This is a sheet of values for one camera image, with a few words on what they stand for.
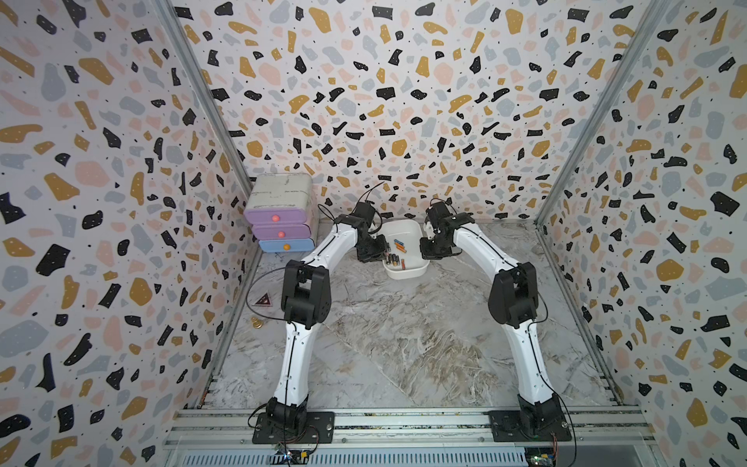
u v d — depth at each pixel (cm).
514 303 61
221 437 73
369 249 88
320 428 74
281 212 97
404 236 113
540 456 72
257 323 92
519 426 73
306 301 60
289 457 71
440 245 86
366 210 84
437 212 84
